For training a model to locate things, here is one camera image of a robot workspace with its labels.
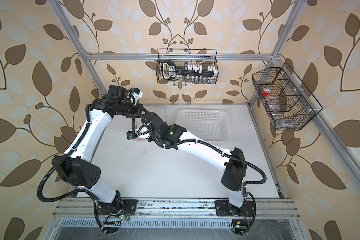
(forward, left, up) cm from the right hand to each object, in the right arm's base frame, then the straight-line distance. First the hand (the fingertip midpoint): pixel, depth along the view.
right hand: (148, 122), depth 73 cm
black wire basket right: (+4, -71, +5) cm, 71 cm away
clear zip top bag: (-11, 0, +7) cm, 13 cm away
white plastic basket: (+19, -38, -29) cm, 51 cm away
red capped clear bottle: (+16, -64, +4) cm, 66 cm away
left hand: (+7, 0, +1) cm, 7 cm away
